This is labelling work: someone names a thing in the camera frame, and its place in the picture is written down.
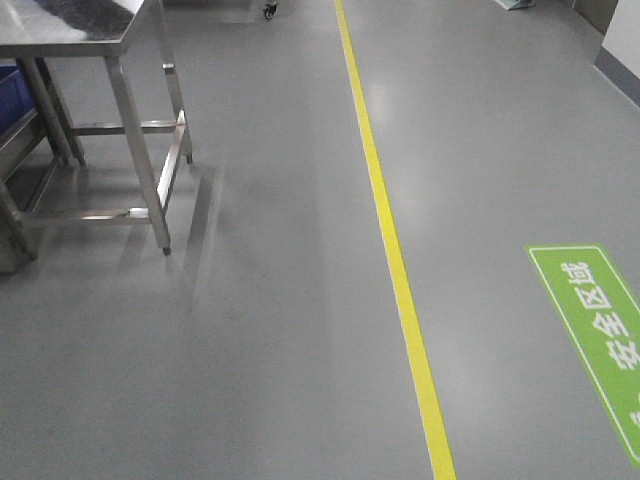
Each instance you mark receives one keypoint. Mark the black castor wheel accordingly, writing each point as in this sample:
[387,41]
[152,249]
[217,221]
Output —
[270,10]

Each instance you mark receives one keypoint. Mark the pale green flat object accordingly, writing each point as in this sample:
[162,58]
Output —
[515,4]

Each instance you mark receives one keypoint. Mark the bare steel table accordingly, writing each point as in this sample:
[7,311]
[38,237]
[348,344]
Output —
[65,25]

